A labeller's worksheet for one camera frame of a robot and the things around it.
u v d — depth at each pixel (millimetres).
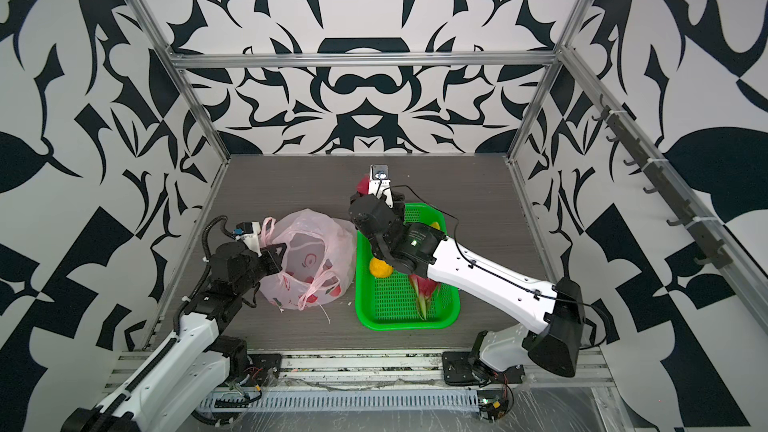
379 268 851
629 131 641
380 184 565
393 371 759
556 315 401
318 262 893
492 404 711
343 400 649
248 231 727
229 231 705
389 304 850
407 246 503
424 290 812
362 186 688
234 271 619
